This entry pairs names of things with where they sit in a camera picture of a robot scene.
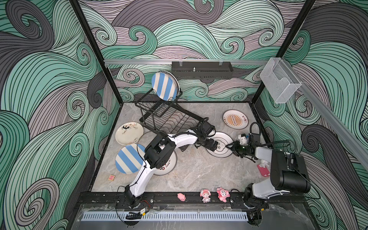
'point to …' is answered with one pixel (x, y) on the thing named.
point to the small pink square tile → (111, 177)
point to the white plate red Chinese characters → (169, 167)
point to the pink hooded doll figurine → (206, 194)
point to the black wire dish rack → (166, 116)
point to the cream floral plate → (129, 133)
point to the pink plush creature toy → (223, 194)
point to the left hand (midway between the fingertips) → (212, 144)
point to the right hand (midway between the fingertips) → (228, 146)
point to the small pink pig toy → (181, 196)
